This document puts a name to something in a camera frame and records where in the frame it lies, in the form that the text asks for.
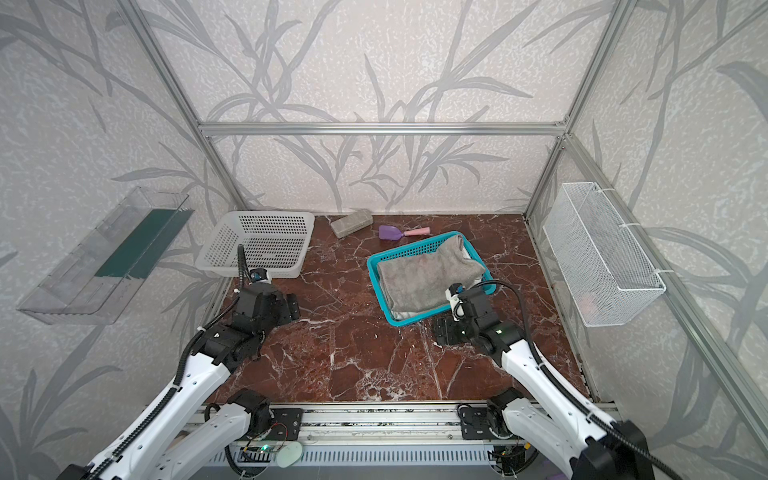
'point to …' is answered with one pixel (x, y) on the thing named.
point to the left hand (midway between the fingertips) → (288, 291)
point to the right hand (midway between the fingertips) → (445, 315)
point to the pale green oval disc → (289, 453)
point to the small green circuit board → (261, 449)
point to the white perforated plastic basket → (273, 241)
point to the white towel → (405, 315)
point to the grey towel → (420, 281)
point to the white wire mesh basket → (606, 281)
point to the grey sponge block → (348, 224)
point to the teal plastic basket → (422, 247)
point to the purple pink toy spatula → (392, 232)
